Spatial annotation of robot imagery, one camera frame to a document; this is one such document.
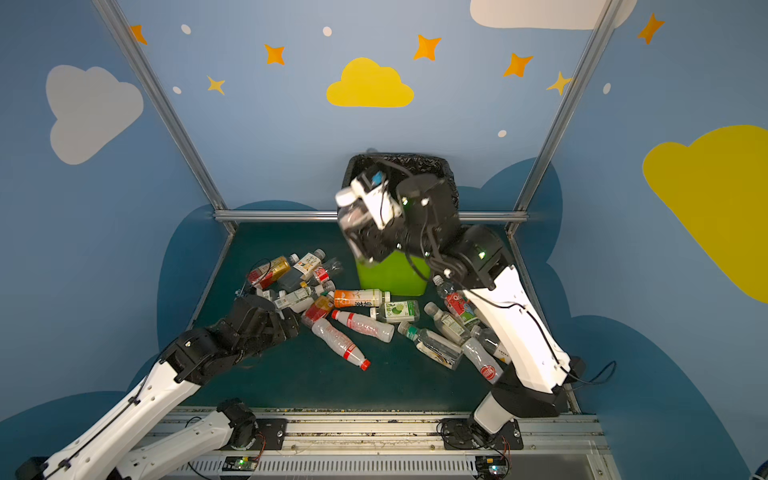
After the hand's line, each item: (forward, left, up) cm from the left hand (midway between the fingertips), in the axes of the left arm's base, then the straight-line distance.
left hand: (291, 326), depth 73 cm
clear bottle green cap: (+1, -37, -14) cm, 40 cm away
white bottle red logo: (0, -50, -15) cm, 52 cm away
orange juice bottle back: (+18, -13, -15) cm, 27 cm away
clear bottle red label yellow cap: (+26, -2, -15) cm, 30 cm away
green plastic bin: (+27, -26, -15) cm, 41 cm away
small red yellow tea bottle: (+13, -2, -15) cm, 20 cm away
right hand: (+8, -18, +27) cm, 34 cm away
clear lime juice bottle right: (+13, -29, -16) cm, 35 cm away
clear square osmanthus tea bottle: (+30, +5, -15) cm, 34 cm away
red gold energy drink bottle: (+24, +17, -12) cm, 31 cm away
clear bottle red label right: (+16, -46, -14) cm, 51 cm away
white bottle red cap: (+2, -10, -16) cm, 19 cm away
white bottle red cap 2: (+8, -17, -15) cm, 24 cm away
